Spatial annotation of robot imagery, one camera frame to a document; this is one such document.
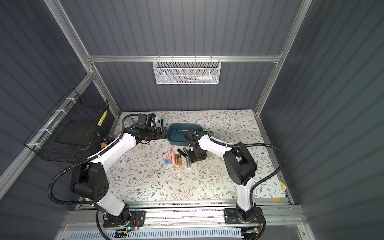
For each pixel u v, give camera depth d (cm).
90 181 44
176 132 106
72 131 73
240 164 54
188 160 92
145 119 69
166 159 94
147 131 74
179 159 94
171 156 96
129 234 70
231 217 73
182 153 96
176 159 94
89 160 46
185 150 98
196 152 77
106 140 89
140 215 75
